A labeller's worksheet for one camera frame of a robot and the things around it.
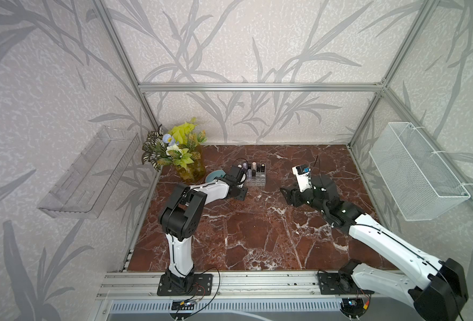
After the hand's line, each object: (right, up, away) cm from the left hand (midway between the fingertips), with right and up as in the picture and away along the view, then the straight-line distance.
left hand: (241, 191), depth 100 cm
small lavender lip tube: (+4, +9, 0) cm, 10 cm away
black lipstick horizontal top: (+7, +9, 0) cm, 11 cm away
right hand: (+19, +6, -22) cm, 30 cm away
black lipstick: (+11, +12, +2) cm, 16 cm away
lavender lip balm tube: (+2, +13, +2) cm, 13 cm away
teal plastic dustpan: (-16, +8, +6) cm, 18 cm away
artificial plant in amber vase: (-26, +21, -12) cm, 36 cm away
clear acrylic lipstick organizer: (+8, +9, +2) cm, 12 cm away
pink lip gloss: (+7, +13, -1) cm, 15 cm away
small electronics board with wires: (-20, -36, -29) cm, 51 cm away
